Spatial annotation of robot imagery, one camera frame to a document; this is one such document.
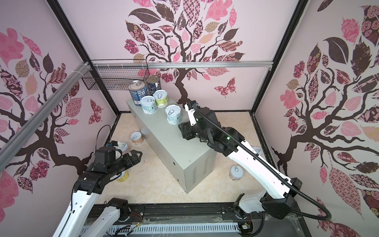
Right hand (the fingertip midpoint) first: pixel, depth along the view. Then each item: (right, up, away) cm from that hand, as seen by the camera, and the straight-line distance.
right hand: (184, 122), depth 64 cm
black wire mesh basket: (-60, +38, +58) cm, 92 cm away
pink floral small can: (+29, -29, +19) cm, 45 cm away
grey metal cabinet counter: (+3, -16, -8) cm, 18 cm away
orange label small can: (-34, -10, +34) cm, 49 cm away
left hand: (-25, -19, +10) cm, 33 cm away
